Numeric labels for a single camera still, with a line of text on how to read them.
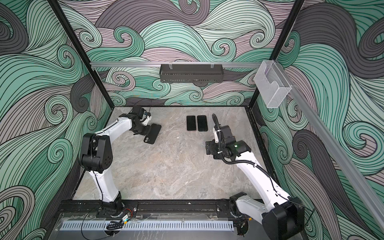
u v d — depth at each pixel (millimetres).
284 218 364
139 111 797
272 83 789
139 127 803
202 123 1104
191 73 946
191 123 1093
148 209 745
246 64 947
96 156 509
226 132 591
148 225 697
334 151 518
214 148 698
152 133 899
